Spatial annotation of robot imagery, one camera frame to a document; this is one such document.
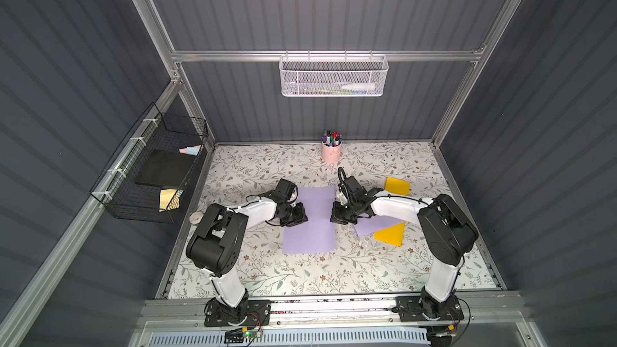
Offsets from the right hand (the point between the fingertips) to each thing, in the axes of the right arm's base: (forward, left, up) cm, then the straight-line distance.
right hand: (329, 221), depth 90 cm
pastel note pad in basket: (+14, +48, +24) cm, 56 cm away
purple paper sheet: (-4, +5, -3) cm, 7 cm away
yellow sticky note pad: (-10, +43, +31) cm, 54 cm away
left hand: (+1, +8, -1) cm, 8 cm away
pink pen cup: (+32, -1, +7) cm, 32 cm away
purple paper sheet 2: (-1, -17, 0) cm, 17 cm away
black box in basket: (+4, +51, +27) cm, 58 cm away
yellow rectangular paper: (-3, -25, -4) cm, 26 cm away
